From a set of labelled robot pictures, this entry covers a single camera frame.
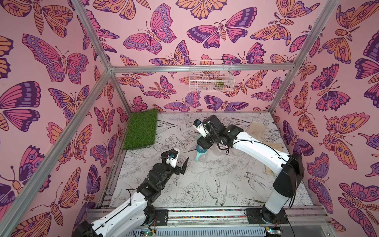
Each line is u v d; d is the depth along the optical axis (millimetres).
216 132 601
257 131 1076
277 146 1001
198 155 848
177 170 701
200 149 829
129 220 565
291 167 442
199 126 712
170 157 645
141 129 1061
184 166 705
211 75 945
